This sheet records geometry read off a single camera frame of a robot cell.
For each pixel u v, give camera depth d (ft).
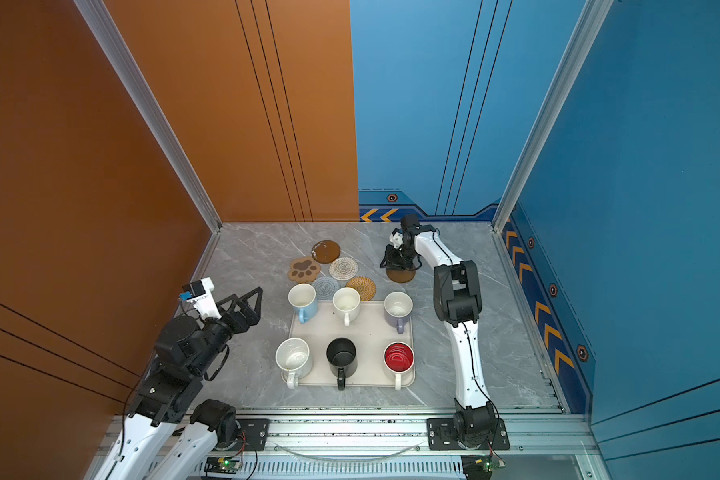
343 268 3.47
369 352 2.90
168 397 1.61
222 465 2.33
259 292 2.20
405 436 2.44
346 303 3.10
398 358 2.75
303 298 3.07
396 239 3.32
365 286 3.34
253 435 2.40
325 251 3.68
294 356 2.78
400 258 3.02
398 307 3.09
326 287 3.32
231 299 2.34
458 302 2.08
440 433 2.39
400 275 3.36
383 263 3.35
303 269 3.46
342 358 2.76
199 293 1.95
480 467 2.29
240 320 2.03
